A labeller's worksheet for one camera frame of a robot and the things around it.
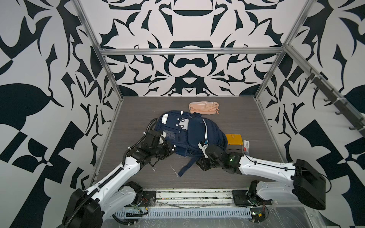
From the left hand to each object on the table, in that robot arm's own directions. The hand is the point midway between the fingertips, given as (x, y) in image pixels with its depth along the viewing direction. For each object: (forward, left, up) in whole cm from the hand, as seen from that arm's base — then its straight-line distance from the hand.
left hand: (179, 146), depth 78 cm
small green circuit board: (-30, -38, -15) cm, 51 cm away
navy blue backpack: (+14, -4, -6) cm, 16 cm away
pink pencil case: (+38, -20, -13) cm, 45 cm away
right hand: (-6, -10, -7) cm, 14 cm away
